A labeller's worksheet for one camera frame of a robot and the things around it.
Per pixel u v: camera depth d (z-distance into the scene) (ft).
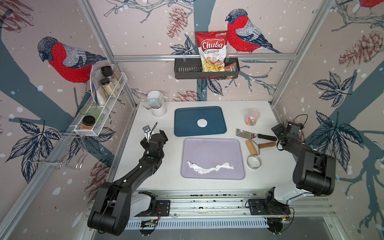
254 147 3.06
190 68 3.12
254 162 2.95
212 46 2.61
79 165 2.01
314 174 1.53
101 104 2.33
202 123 3.52
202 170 2.81
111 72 2.62
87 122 1.95
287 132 2.38
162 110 3.54
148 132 2.42
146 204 2.00
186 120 3.60
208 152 3.09
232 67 2.82
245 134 3.33
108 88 2.50
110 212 1.31
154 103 3.44
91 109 2.27
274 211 2.25
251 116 3.40
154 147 2.15
